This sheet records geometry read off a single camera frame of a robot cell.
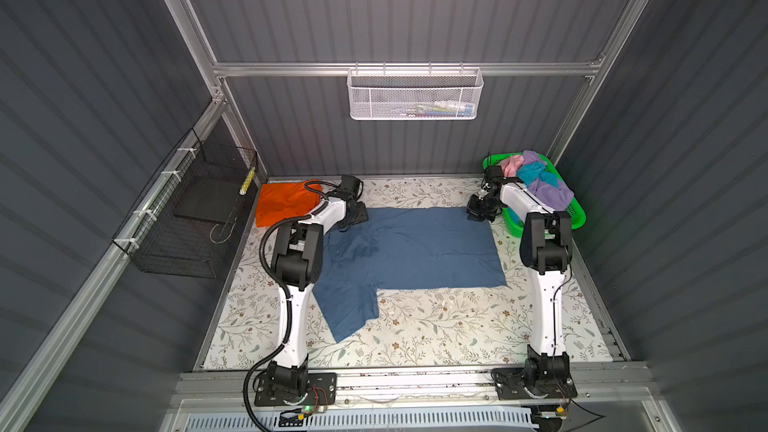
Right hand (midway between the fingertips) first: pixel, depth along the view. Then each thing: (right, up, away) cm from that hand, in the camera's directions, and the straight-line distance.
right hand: (471, 216), depth 108 cm
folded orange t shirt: (-69, +6, +4) cm, 69 cm away
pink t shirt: (+15, +19, +1) cm, 24 cm away
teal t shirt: (+23, +17, +1) cm, 28 cm away
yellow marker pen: (-69, +11, -26) cm, 75 cm away
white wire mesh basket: (-19, +51, +16) cm, 57 cm away
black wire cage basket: (-81, 0, -35) cm, 88 cm away
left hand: (-41, 0, -1) cm, 41 cm away
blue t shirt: (-38, -11, -8) cm, 40 cm away
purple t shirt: (+29, +7, -4) cm, 30 cm away
